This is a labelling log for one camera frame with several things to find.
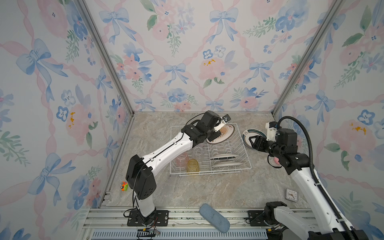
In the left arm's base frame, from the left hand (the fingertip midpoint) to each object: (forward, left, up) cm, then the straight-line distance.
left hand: (215, 124), depth 79 cm
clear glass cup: (-7, +9, -17) cm, 20 cm away
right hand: (-7, -20, -3) cm, 21 cm away
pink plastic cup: (-12, +18, -17) cm, 28 cm away
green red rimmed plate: (+13, -28, -25) cm, 40 cm away
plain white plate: (-17, -6, -13) cm, 22 cm away
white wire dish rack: (+2, -15, -23) cm, 28 cm away
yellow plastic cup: (-13, +12, -22) cm, 29 cm away
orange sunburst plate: (+1, -7, -9) cm, 11 cm away
